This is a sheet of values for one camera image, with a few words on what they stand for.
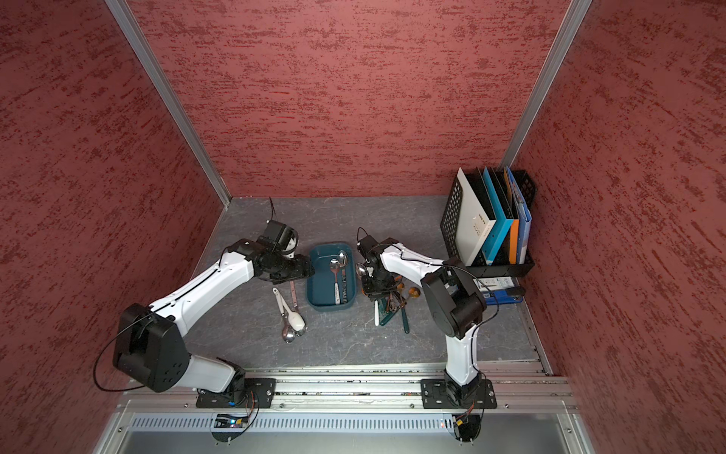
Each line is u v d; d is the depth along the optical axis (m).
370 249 0.77
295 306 0.90
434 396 0.73
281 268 0.70
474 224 0.82
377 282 0.79
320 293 0.92
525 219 0.77
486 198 0.80
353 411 0.73
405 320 0.87
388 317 0.87
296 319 0.85
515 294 0.96
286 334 0.85
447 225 1.03
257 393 0.76
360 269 0.97
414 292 0.95
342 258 1.00
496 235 0.80
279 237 0.68
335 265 0.98
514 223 0.76
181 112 0.92
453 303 0.50
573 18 0.71
